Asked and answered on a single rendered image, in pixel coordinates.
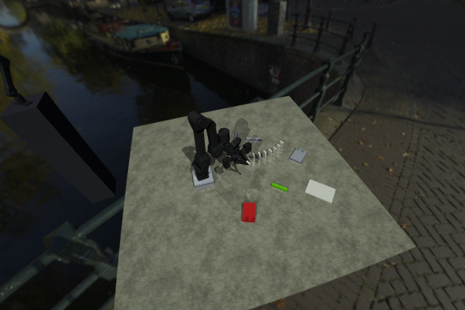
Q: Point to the red rectangular block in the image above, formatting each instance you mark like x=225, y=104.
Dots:
x=248, y=212

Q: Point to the green flat bar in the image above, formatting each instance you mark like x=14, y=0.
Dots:
x=279, y=187

